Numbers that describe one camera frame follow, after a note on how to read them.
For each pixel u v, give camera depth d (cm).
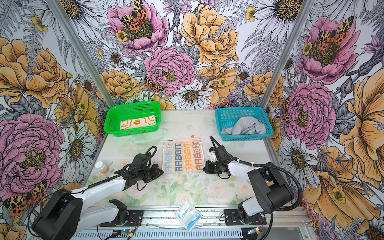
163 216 76
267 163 50
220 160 73
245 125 107
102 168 85
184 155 97
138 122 112
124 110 115
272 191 44
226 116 105
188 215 75
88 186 49
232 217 74
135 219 73
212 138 72
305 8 72
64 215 41
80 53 87
